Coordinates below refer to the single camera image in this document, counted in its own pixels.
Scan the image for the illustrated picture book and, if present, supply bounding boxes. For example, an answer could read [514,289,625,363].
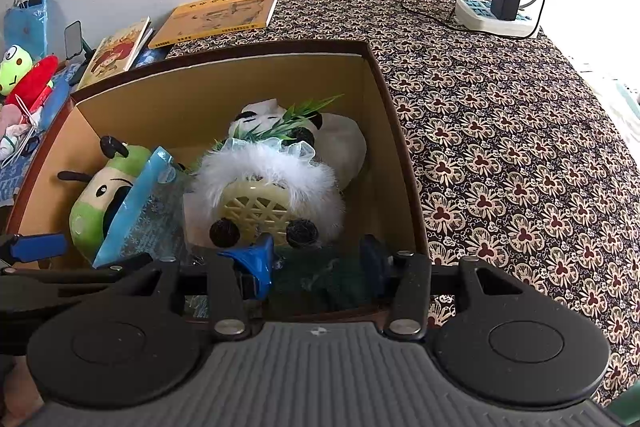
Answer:
[76,17,154,90]

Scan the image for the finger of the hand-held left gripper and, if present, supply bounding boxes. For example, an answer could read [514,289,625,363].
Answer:
[0,232,69,269]
[0,254,154,304]

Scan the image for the light green blanket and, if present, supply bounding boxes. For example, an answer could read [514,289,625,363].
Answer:
[614,74,640,120]

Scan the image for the pink cloth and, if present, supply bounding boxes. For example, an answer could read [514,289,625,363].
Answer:
[0,104,32,160]

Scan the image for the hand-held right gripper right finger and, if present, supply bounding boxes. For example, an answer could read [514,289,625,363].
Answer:
[359,234,527,340]

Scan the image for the white power strip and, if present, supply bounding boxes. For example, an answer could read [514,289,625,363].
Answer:
[454,0,542,40]

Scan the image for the black phone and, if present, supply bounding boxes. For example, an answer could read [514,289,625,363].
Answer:
[63,20,84,64]

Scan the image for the clear zip bag blue strip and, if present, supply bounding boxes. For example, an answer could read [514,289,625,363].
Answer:
[92,146,193,269]

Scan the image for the blue soft item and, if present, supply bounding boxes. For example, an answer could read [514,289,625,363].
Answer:
[39,79,72,130]

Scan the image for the person's left hand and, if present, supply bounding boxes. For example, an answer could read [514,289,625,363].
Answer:
[2,359,47,414]

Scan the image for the cardboard box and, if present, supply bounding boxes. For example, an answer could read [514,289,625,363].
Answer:
[4,39,431,324]

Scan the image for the red plush toy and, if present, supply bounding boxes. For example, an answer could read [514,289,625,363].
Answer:
[5,55,60,114]

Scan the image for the green bug plush toy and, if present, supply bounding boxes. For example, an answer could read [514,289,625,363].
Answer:
[57,135,152,264]

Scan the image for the green frog plush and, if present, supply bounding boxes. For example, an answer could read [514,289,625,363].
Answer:
[0,44,35,96]

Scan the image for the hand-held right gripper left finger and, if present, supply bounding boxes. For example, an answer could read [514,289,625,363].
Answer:
[111,232,277,342]

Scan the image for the panda plush with bamboo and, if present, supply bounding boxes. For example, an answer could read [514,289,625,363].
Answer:
[212,94,369,190]

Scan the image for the black charger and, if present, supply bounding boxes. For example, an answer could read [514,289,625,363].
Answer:
[490,0,523,22]

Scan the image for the blue plastic bag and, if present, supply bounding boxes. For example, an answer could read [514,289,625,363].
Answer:
[4,0,49,58]

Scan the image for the green fuzzy cloth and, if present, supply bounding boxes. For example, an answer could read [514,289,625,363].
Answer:
[270,249,383,315]

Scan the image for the yellow book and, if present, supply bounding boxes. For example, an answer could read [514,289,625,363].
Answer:
[148,0,281,50]

